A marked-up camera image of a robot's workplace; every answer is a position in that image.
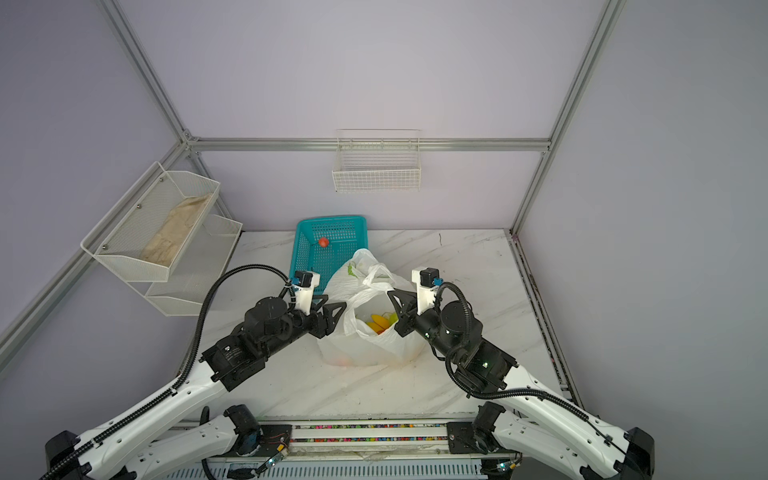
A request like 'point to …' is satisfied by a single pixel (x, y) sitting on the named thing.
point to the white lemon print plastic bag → (364, 333)
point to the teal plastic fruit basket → (345, 235)
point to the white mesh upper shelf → (148, 232)
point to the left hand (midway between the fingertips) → (335, 303)
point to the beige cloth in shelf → (163, 246)
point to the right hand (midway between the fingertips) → (387, 291)
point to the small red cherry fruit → (323, 242)
